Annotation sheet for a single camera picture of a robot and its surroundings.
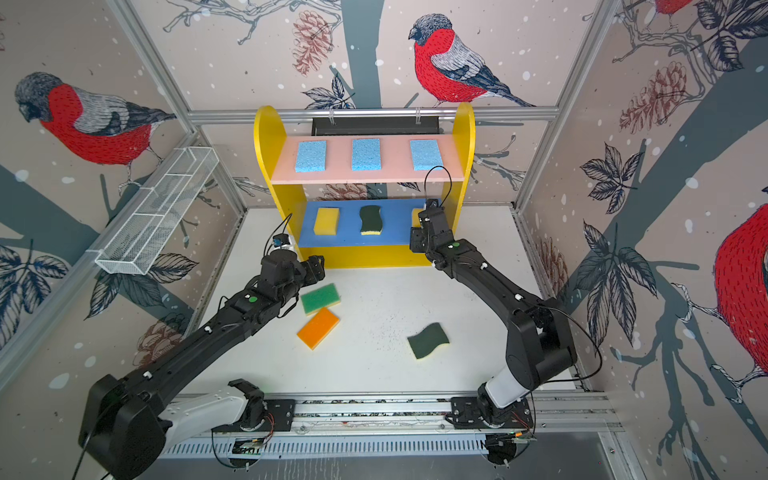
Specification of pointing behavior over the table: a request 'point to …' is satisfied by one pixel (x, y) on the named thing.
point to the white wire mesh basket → (149, 223)
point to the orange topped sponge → (317, 332)
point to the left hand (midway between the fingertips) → (313, 260)
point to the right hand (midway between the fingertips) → (417, 237)
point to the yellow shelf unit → (352, 199)
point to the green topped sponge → (324, 297)
